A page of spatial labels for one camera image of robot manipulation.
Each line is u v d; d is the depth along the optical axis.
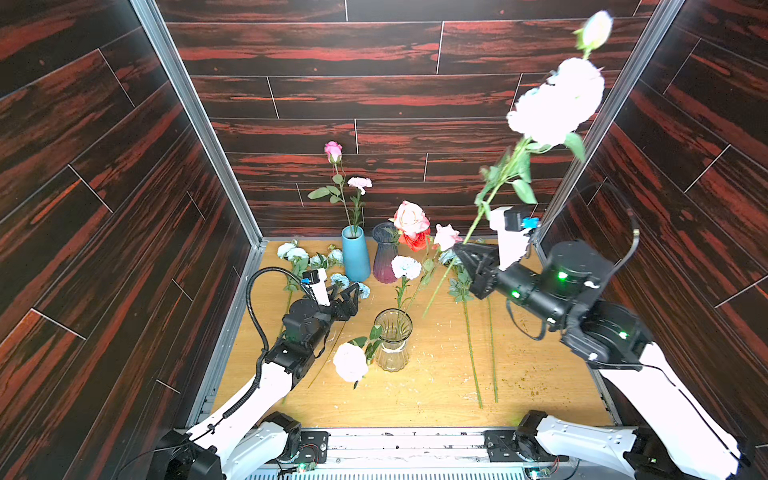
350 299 0.71
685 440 0.36
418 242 0.73
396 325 0.76
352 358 0.49
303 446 0.73
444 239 0.64
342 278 1.02
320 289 0.67
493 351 0.87
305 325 0.58
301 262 1.08
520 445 0.65
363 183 0.88
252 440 0.57
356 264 0.98
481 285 0.45
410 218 0.66
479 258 0.47
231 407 0.46
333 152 0.84
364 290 0.99
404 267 0.67
